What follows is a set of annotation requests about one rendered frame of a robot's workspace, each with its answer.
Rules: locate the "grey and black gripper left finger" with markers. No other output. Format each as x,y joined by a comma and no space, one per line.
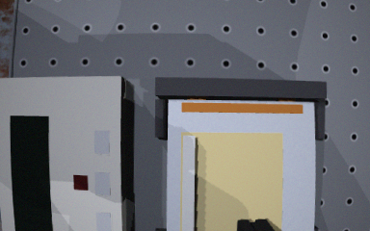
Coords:
245,225

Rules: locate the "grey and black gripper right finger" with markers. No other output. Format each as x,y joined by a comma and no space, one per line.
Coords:
263,225

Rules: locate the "white comb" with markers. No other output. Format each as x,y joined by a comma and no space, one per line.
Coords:
188,183

